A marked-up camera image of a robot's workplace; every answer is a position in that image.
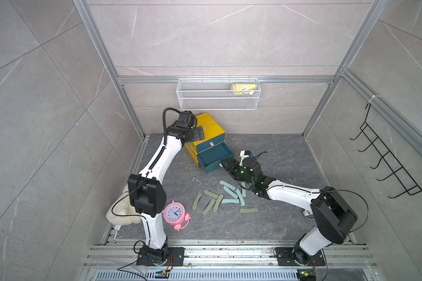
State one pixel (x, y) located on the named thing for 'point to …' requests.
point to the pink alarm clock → (174, 214)
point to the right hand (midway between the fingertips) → (222, 164)
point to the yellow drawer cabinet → (211, 128)
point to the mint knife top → (227, 184)
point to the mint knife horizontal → (232, 201)
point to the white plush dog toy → (122, 212)
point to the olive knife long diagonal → (218, 203)
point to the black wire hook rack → (408, 183)
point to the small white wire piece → (193, 180)
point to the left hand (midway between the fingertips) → (195, 131)
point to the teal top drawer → (210, 143)
